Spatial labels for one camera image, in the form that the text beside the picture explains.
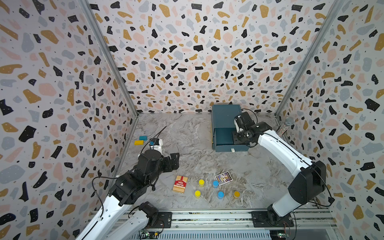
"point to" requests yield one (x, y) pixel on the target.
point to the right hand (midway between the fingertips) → (236, 138)
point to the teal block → (143, 137)
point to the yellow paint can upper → (201, 182)
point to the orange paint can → (236, 194)
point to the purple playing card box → (224, 178)
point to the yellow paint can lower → (197, 194)
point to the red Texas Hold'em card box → (180, 184)
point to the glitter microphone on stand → (289, 121)
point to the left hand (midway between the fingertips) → (173, 155)
